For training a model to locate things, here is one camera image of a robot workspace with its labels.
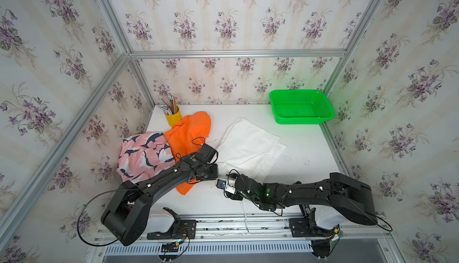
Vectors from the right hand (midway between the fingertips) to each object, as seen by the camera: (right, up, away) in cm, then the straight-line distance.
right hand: (228, 179), depth 79 cm
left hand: (-5, 0, +5) cm, 7 cm away
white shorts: (+11, +10, +19) cm, 24 cm away
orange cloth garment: (-25, +16, +21) cm, 36 cm away
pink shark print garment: (-45, +8, +11) cm, 47 cm away
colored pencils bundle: (-34, +33, +24) cm, 54 cm away
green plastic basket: (+48, +36, +39) cm, 71 cm away
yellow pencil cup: (-33, +28, +25) cm, 50 cm away
